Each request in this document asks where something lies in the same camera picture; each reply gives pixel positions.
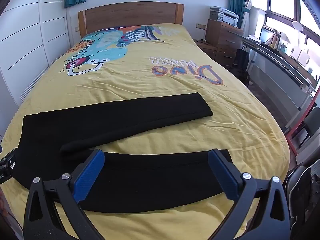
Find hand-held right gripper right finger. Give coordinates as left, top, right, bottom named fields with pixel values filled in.
left=208, top=149, right=292, bottom=240

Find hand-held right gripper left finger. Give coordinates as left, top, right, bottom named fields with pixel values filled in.
left=24, top=149, right=105, bottom=240

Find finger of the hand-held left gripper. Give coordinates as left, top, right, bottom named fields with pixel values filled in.
left=1, top=149, right=18, bottom=178

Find black pants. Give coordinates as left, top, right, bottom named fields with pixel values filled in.
left=19, top=92, right=234, bottom=212

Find black chair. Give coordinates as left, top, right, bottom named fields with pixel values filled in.
left=285, top=165, right=320, bottom=240

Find red pole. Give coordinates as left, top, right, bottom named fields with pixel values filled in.
left=287, top=95, right=320, bottom=155

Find yellow printed bed sheet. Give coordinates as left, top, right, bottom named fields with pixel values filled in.
left=0, top=24, right=292, bottom=240

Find black bag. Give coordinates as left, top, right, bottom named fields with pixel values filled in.
left=234, top=46, right=250, bottom=81

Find white wardrobe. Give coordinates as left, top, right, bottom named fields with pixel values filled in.
left=0, top=0, right=87, bottom=108

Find wooden nightstand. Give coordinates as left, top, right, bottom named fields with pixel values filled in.
left=196, top=41, right=218, bottom=61

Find glass desk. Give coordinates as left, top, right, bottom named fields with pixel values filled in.
left=241, top=36, right=317, bottom=128

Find wooden dresser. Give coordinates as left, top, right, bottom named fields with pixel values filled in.
left=205, top=19, right=244, bottom=68

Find white printer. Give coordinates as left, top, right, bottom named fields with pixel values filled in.
left=209, top=8, right=240, bottom=27

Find wooden headboard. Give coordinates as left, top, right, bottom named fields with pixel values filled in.
left=78, top=2, right=185, bottom=37

